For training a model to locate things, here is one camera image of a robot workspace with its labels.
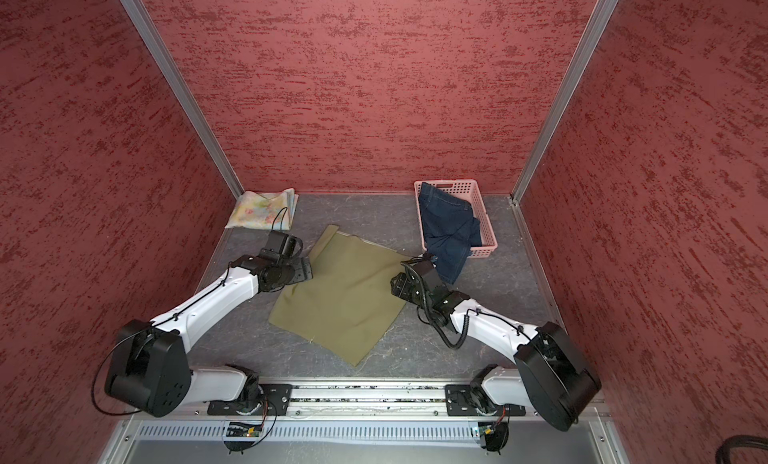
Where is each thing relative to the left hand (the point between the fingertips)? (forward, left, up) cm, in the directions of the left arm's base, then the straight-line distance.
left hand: (296, 277), depth 88 cm
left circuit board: (-37, +9, -11) cm, 39 cm away
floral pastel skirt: (+32, +23, -5) cm, 40 cm away
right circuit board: (-37, -55, -9) cm, 66 cm away
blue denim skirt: (+24, -50, -6) cm, 56 cm away
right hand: (-3, -30, -1) cm, 31 cm away
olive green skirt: (-5, -15, -7) cm, 18 cm away
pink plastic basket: (+44, -60, -5) cm, 75 cm away
